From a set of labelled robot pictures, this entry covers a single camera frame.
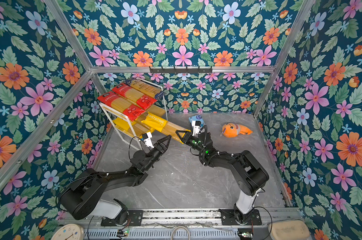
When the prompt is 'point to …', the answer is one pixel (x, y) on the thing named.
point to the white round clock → (69, 232)
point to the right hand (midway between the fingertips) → (177, 131)
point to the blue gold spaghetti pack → (144, 88)
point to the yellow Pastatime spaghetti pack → (153, 121)
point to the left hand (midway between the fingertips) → (172, 135)
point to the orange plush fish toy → (231, 130)
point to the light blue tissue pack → (197, 117)
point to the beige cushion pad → (288, 230)
